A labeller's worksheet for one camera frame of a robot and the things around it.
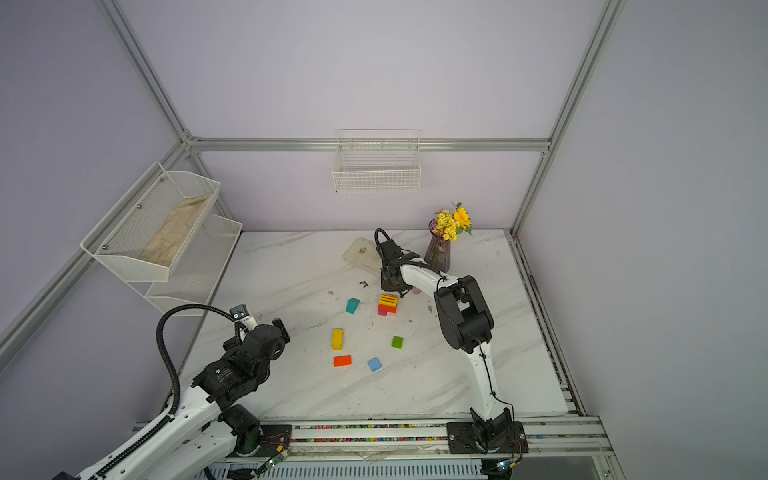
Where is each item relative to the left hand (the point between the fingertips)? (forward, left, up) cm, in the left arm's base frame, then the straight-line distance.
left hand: (261, 329), depth 79 cm
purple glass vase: (+29, -51, 0) cm, 58 cm away
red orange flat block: (-3, -20, -14) cm, 25 cm away
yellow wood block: (+1, -19, -12) cm, 22 cm away
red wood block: (+13, -34, -11) cm, 38 cm away
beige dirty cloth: (+39, -24, -13) cm, 48 cm away
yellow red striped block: (+15, -34, -9) cm, 39 cm away
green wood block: (+3, -37, -13) cm, 39 cm away
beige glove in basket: (+17, +23, +17) cm, 33 cm away
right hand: (+23, -35, -11) cm, 43 cm away
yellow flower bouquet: (+29, -53, +12) cm, 61 cm away
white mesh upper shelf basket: (+19, +29, +18) cm, 39 cm away
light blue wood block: (-5, -30, -13) cm, 33 cm away
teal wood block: (+15, -22, -13) cm, 29 cm away
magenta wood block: (+12, -32, -12) cm, 36 cm away
